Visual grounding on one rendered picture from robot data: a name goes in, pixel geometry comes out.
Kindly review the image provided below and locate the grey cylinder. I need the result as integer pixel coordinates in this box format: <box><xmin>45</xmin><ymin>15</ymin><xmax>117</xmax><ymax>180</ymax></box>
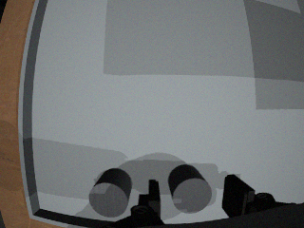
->
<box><xmin>88</xmin><ymin>168</ymin><xmax>132</xmax><ymax>218</ymax></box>
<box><xmin>168</xmin><ymin>164</ymin><xmax>212</xmax><ymax>214</ymax></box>

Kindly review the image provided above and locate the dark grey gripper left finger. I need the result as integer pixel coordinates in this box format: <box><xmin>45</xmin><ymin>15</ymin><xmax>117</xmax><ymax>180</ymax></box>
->
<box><xmin>102</xmin><ymin>180</ymin><xmax>165</xmax><ymax>228</ymax></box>

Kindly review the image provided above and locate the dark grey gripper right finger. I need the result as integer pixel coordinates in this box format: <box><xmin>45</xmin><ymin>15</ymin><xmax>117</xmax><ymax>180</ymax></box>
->
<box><xmin>222</xmin><ymin>174</ymin><xmax>296</xmax><ymax>218</ymax></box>

